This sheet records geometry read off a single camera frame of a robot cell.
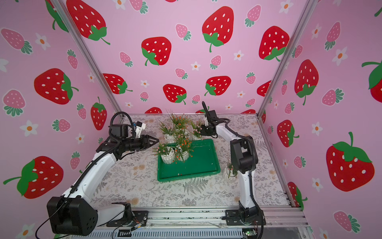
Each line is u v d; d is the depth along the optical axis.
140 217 0.74
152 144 0.76
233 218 0.73
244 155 0.57
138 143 0.69
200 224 0.73
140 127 0.73
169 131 0.98
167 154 0.90
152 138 0.74
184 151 0.90
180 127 0.97
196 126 0.97
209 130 0.88
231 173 0.82
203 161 0.95
